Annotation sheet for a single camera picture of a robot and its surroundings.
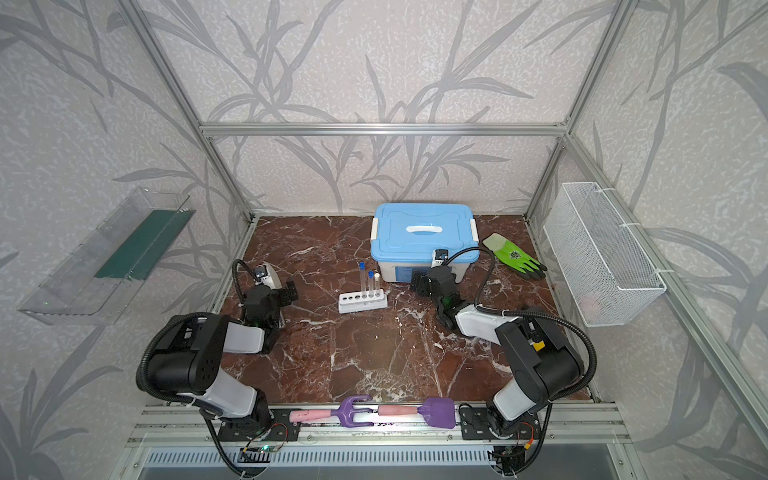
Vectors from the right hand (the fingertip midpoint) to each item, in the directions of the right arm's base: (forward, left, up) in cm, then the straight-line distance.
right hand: (426, 263), depth 93 cm
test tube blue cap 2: (-7, +20, -3) cm, 21 cm away
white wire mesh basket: (-19, -35, +25) cm, 47 cm away
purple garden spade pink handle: (-40, -2, -9) cm, 41 cm away
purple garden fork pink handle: (-40, +22, -8) cm, 46 cm away
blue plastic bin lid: (+7, +5, +7) cm, 11 cm away
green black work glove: (+9, -33, -9) cm, 35 cm away
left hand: (-2, +47, -1) cm, 47 cm away
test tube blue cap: (-7, +17, +3) cm, 18 cm away
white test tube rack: (-10, +20, -7) cm, 23 cm away
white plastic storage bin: (-2, +8, -3) cm, 9 cm away
